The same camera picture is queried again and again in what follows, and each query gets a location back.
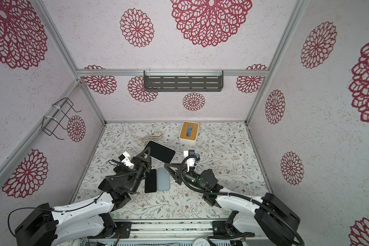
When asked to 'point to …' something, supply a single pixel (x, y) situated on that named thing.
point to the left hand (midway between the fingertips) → (151, 148)
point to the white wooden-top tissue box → (188, 133)
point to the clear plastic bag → (151, 138)
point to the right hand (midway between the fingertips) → (165, 165)
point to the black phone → (160, 151)
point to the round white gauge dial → (201, 242)
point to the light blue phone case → (163, 179)
